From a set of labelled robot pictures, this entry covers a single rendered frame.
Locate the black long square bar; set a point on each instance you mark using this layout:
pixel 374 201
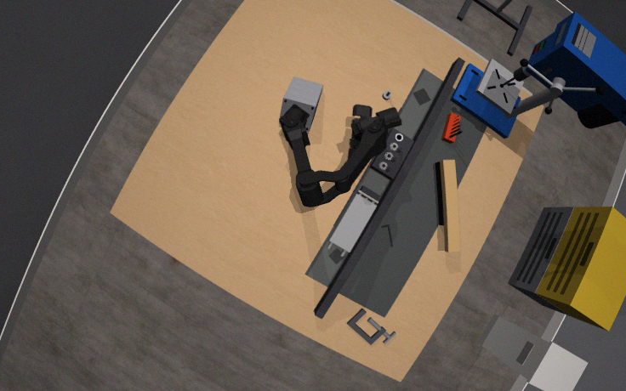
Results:
pixel 390 192

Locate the dark grey c-clamp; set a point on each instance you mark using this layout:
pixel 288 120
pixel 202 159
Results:
pixel 380 330

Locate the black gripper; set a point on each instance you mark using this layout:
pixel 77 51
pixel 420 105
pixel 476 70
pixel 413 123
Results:
pixel 358 110

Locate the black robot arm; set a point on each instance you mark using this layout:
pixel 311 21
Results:
pixel 373 142

